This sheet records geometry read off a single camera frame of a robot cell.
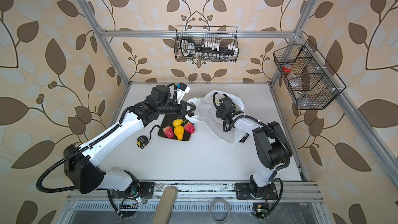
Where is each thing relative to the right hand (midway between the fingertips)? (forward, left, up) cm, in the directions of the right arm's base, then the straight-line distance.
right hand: (223, 111), depth 96 cm
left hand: (-12, +16, +21) cm, 29 cm away
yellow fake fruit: (-12, +27, -2) cm, 30 cm away
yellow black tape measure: (-16, +49, -5) cm, 52 cm away
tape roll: (-48, +2, -8) cm, 49 cm away
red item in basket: (+13, -36, +23) cm, 44 cm away
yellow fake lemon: (-6, +29, -2) cm, 29 cm away
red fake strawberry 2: (-9, +21, -2) cm, 23 cm away
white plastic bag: (+4, +10, 0) cm, 11 cm away
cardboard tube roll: (-47, +31, -4) cm, 57 cm away
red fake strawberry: (-11, +34, -4) cm, 36 cm away
